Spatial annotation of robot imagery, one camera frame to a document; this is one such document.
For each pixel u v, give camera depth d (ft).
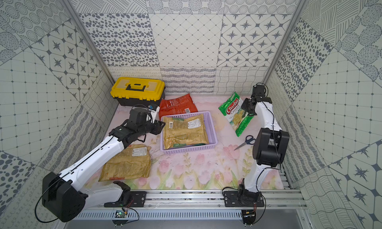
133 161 2.75
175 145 2.97
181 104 3.75
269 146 1.63
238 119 3.16
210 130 3.20
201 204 2.40
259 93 2.35
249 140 3.14
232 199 2.41
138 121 1.94
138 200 2.41
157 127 2.32
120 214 2.34
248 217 2.35
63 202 1.46
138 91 3.32
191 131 3.13
